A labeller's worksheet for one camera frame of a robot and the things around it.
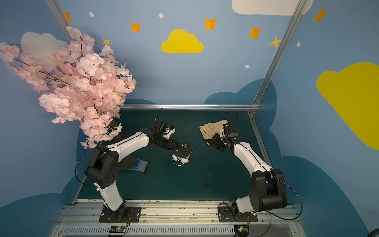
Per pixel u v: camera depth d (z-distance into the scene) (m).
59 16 0.71
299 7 0.69
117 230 0.72
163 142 0.80
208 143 0.89
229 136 0.69
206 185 0.84
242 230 0.73
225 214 0.75
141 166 0.91
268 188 0.44
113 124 0.66
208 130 1.10
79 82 0.59
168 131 0.83
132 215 0.74
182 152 0.93
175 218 0.74
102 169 0.48
